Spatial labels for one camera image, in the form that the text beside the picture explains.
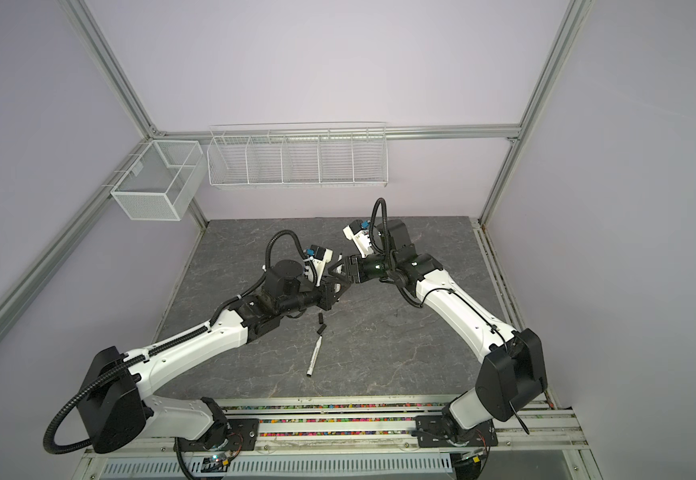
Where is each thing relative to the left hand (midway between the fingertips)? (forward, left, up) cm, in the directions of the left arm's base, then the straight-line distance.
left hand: (348, 287), depth 75 cm
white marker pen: (-1, +3, +3) cm, 4 cm away
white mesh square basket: (+44, +60, +2) cm, 75 cm away
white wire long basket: (+48, +14, +7) cm, 51 cm away
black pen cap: (-1, +9, -23) cm, 24 cm away
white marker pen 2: (-9, +11, -23) cm, 27 cm away
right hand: (+4, +3, +2) cm, 5 cm away
